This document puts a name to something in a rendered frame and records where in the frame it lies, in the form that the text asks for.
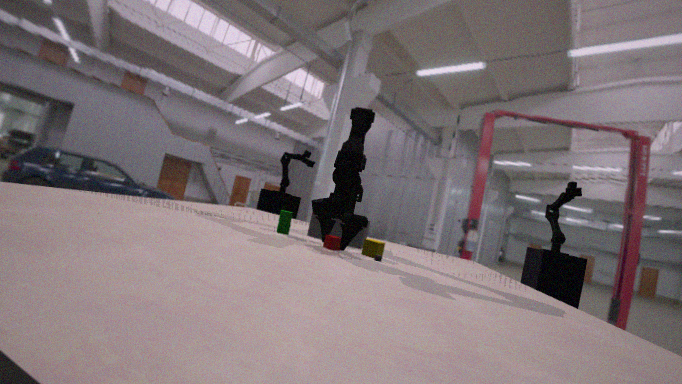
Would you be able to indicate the yellow block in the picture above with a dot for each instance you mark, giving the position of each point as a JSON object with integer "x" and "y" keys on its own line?
{"x": 372, "y": 248}

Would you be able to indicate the green block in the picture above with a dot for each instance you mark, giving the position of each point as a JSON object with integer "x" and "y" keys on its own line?
{"x": 283, "y": 228}
{"x": 285, "y": 217}

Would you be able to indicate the red block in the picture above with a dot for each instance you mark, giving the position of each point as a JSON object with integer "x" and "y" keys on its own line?
{"x": 332, "y": 243}

